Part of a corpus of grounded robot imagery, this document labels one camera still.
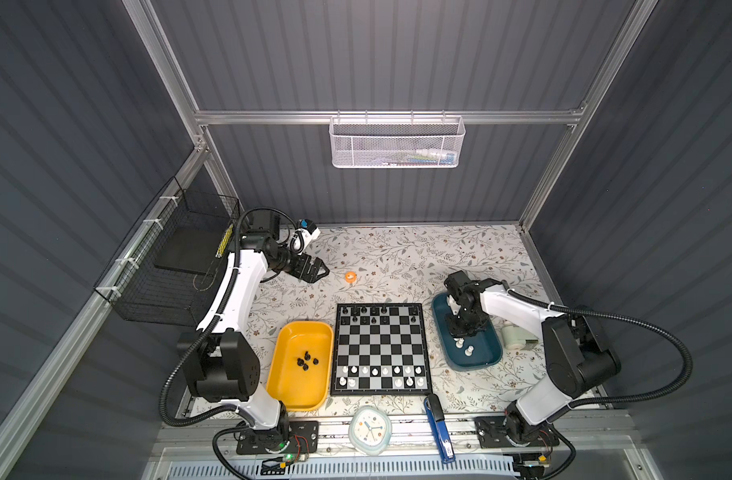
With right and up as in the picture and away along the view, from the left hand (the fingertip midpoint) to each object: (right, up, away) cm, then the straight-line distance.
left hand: (313, 266), depth 83 cm
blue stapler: (+33, -38, -10) cm, 51 cm away
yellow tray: (-4, -29, +2) cm, 29 cm away
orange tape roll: (+9, -5, +22) cm, 25 cm away
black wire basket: (-35, +1, -11) cm, 36 cm away
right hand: (+44, -21, +7) cm, 49 cm away
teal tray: (+49, -25, +4) cm, 55 cm away
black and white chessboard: (+19, -25, +4) cm, 31 cm away
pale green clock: (+16, -40, -11) cm, 44 cm away
